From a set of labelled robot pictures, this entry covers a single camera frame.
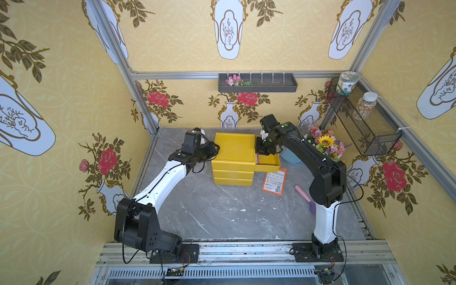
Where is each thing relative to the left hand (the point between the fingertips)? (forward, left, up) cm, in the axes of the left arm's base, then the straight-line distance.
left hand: (211, 148), depth 85 cm
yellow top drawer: (-8, -28, -2) cm, 29 cm away
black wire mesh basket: (0, -74, +10) cm, 75 cm away
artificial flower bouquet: (+2, -56, +1) cm, 56 cm away
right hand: (+2, -24, -4) cm, 25 cm away
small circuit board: (-47, +15, -22) cm, 54 cm away
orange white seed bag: (-9, -33, -19) cm, 39 cm away
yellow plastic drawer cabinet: (-9, -11, 0) cm, 14 cm away
